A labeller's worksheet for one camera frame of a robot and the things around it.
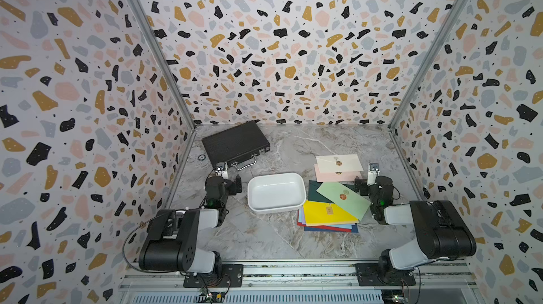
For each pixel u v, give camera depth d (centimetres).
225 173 83
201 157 107
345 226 86
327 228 86
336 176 102
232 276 73
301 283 73
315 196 94
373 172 83
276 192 95
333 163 106
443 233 45
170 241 44
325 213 88
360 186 88
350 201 94
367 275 73
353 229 86
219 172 78
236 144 107
